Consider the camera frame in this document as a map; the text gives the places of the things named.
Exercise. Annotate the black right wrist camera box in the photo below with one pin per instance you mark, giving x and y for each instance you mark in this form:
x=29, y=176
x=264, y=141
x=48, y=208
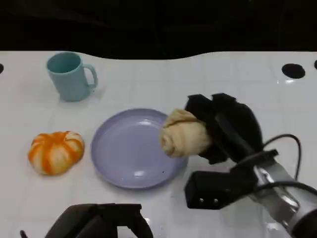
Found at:
x=210, y=186

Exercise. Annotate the orange and white bread roll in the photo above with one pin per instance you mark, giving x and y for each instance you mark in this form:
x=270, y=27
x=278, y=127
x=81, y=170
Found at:
x=55, y=153

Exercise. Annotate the pale green mug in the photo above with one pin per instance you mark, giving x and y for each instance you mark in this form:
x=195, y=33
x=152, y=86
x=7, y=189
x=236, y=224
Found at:
x=71, y=84

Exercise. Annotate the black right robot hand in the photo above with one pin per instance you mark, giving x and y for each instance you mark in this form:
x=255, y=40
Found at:
x=235, y=124

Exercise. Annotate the beige towel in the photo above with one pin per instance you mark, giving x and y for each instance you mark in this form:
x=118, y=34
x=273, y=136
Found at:
x=185, y=138

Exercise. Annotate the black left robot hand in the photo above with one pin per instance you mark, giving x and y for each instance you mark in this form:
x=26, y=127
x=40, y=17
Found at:
x=99, y=223

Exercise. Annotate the lilac plate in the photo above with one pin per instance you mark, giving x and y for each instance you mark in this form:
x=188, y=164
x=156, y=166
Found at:
x=128, y=148

